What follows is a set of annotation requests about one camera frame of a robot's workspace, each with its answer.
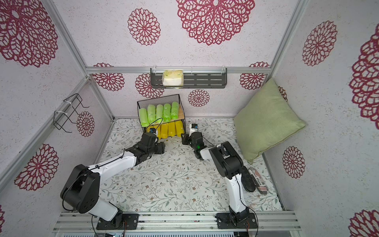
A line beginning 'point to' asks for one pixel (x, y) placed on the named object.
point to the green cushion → (267, 120)
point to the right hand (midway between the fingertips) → (181, 132)
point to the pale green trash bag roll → (159, 112)
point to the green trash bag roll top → (151, 113)
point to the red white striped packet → (258, 181)
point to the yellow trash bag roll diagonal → (171, 129)
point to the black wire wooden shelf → (163, 100)
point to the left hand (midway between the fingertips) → (160, 145)
